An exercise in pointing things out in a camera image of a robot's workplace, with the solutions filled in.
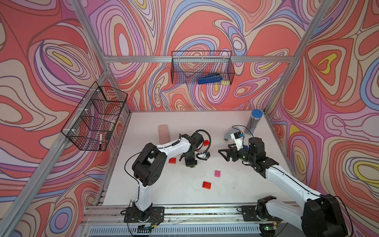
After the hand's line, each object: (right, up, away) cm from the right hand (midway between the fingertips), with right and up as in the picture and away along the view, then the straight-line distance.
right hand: (224, 152), depth 82 cm
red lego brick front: (-10, -19, 0) cm, 21 cm away
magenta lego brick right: (-3, -14, +4) cm, 15 cm away
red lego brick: (-31, -7, +10) cm, 33 cm away
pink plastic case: (-38, +9, +19) cm, 44 cm away
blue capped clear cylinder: (+22, +21, +8) cm, 31 cm away
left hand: (-18, -8, +8) cm, 21 cm away
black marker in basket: (-63, +5, -12) cm, 65 cm away
